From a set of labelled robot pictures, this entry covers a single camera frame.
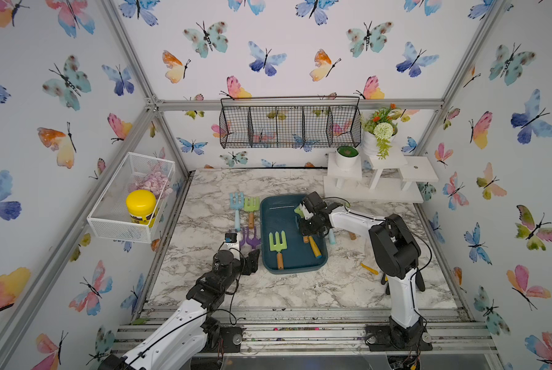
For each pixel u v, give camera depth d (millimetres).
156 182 694
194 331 546
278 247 953
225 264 627
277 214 1040
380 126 825
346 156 953
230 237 722
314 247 929
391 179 1213
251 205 1075
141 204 646
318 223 756
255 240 967
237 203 1105
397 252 537
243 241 959
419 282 854
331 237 959
